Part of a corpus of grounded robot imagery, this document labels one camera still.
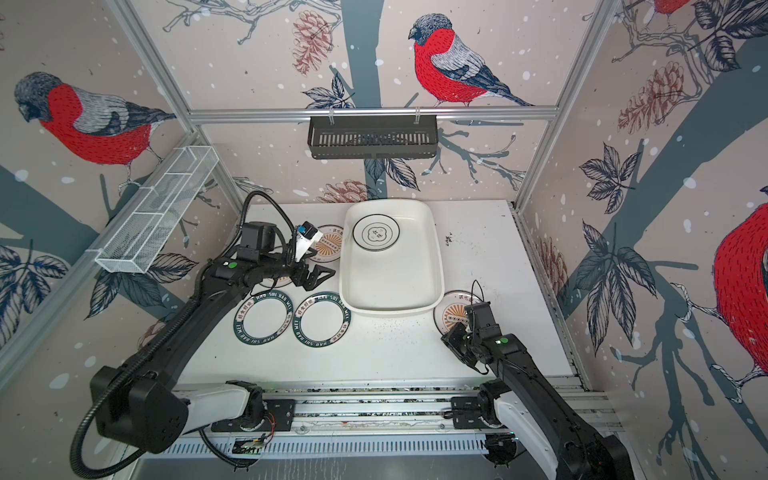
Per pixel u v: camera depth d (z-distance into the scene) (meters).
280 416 0.73
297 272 0.68
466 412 0.72
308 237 0.68
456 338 0.74
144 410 0.38
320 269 0.69
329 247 1.07
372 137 1.07
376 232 1.11
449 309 0.92
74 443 0.35
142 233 0.73
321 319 0.90
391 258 1.05
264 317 0.88
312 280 0.69
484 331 0.65
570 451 0.41
